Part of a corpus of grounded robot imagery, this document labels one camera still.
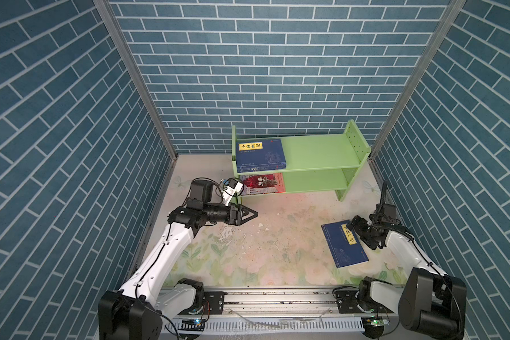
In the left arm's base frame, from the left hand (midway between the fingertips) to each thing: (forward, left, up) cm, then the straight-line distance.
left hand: (251, 214), depth 71 cm
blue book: (+21, -3, +8) cm, 22 cm away
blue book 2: (-3, -39, -22) cm, 45 cm away
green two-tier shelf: (+43, -34, -20) cm, 58 cm away
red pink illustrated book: (+20, -3, -9) cm, 23 cm away
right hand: (+3, -43, -18) cm, 46 cm away
